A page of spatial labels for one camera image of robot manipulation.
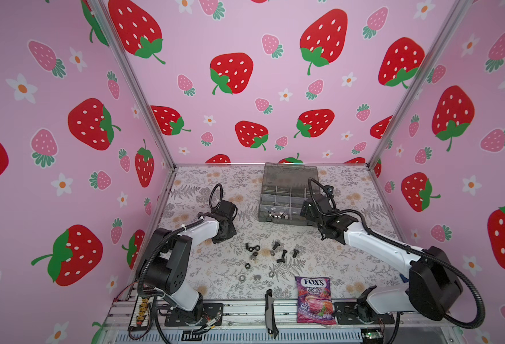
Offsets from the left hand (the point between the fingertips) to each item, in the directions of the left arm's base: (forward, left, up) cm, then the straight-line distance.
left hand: (229, 233), depth 94 cm
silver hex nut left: (-19, -7, 0) cm, 21 cm away
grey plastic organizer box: (+26, -27, +1) cm, 37 cm away
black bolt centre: (-5, -21, 0) cm, 22 cm away
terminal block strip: (-30, +27, +1) cm, 41 cm away
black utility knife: (-31, -17, 0) cm, 36 cm away
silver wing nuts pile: (+9, -23, +1) cm, 25 cm away
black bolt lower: (-12, -23, 0) cm, 26 cm away
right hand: (+5, -36, +14) cm, 39 cm away
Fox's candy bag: (-27, -34, +2) cm, 43 cm away
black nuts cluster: (-7, -10, -1) cm, 12 cm away
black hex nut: (-14, -9, -1) cm, 17 cm away
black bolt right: (-9, -29, 0) cm, 30 cm away
